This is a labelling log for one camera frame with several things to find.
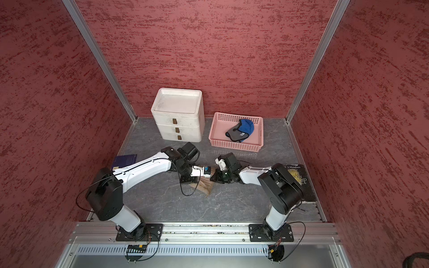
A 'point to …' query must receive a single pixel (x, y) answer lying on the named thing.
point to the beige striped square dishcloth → (205, 185)
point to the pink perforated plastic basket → (222, 122)
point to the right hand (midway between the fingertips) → (210, 181)
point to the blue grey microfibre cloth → (242, 131)
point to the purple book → (124, 160)
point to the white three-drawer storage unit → (179, 113)
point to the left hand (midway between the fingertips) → (193, 180)
